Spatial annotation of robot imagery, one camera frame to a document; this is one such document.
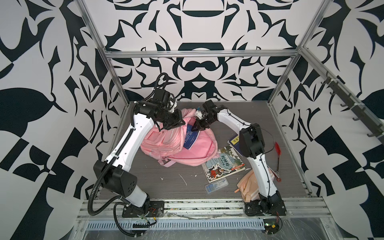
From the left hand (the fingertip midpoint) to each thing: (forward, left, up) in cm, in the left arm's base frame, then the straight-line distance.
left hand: (184, 120), depth 75 cm
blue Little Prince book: (+4, -4, -21) cm, 22 cm away
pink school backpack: (-7, +10, -13) cm, 18 cm away
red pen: (-7, -56, -26) cm, 62 cm away
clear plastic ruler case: (-24, -16, -27) cm, 39 cm away
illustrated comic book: (-12, -25, -27) cm, 38 cm away
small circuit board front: (-42, -40, -28) cm, 64 cm away
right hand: (+9, -4, -20) cm, 22 cm away
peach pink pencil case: (-26, -32, -25) cm, 49 cm away
